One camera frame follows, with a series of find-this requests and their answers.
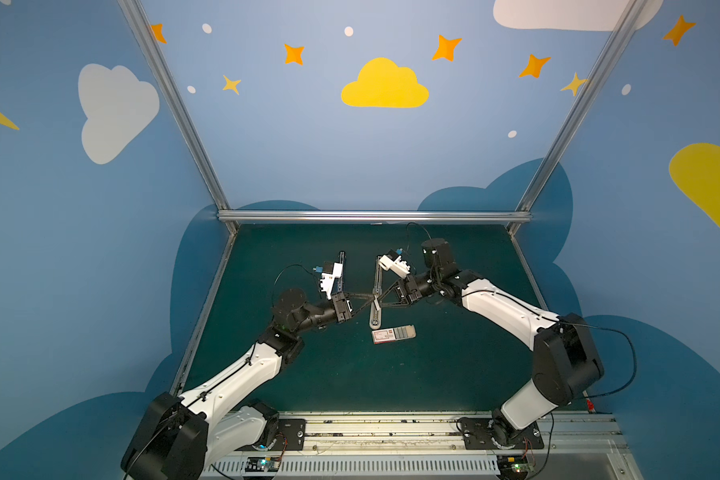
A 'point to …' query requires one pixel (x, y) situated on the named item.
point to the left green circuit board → (262, 463)
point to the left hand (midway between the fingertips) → (376, 305)
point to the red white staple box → (394, 334)
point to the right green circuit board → (512, 466)
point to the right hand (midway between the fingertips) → (380, 306)
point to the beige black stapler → (376, 305)
